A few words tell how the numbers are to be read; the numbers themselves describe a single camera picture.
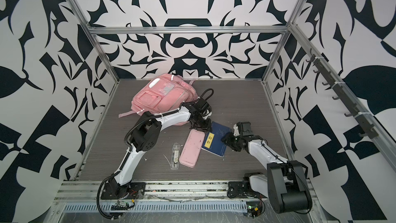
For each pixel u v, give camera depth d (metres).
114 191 0.64
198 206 0.71
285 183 0.42
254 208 0.71
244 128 0.70
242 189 0.74
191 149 0.85
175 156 0.83
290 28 0.87
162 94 1.06
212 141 0.89
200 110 0.79
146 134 0.56
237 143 0.75
